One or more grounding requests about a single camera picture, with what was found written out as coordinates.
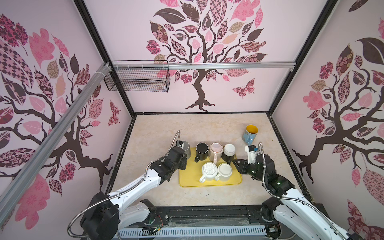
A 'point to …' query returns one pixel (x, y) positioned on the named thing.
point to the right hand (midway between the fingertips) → (234, 159)
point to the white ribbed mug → (209, 170)
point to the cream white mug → (224, 172)
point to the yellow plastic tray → (190, 176)
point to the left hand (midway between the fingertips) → (182, 159)
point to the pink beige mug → (216, 150)
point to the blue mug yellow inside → (250, 134)
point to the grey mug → (186, 147)
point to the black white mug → (229, 153)
